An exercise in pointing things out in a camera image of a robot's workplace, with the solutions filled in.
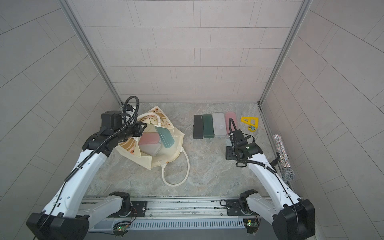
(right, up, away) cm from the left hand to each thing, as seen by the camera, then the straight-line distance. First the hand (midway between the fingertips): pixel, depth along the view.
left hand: (149, 122), depth 74 cm
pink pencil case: (+50, +4, +37) cm, 62 cm away
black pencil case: (+24, -5, +28) cm, 37 cm away
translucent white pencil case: (-3, -16, +12) cm, 20 cm away
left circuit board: (-9, -45, -10) cm, 47 cm away
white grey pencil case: (+38, -3, +28) cm, 48 cm away
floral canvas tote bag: (-11, -13, +2) cm, 17 cm away
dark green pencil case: (+31, -8, +23) cm, 39 cm away
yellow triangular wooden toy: (+63, -1, +32) cm, 71 cm away
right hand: (+42, -17, +7) cm, 46 cm away
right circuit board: (+49, -47, -6) cm, 68 cm away
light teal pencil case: (+4, -12, +19) cm, 23 cm away
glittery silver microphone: (+61, -20, -14) cm, 65 cm away
